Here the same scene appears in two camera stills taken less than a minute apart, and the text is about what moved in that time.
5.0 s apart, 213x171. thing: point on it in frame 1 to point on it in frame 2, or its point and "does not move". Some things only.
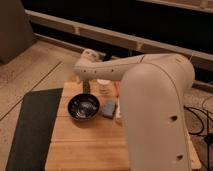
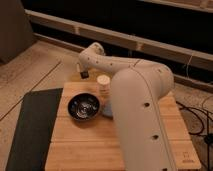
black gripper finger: [86, 87] to [84, 74]
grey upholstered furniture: [15, 29] does not move
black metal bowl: [83, 106] does not move
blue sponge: [109, 107] does not move
